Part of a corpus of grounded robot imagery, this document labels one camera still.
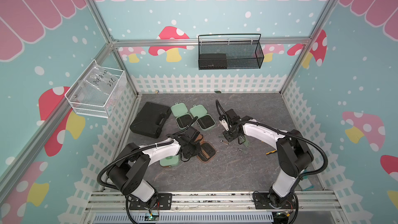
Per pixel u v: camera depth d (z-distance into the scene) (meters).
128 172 0.44
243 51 0.95
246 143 0.94
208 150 0.90
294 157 0.47
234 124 0.71
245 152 0.89
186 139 0.71
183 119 1.05
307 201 0.76
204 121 1.03
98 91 0.72
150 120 0.99
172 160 0.85
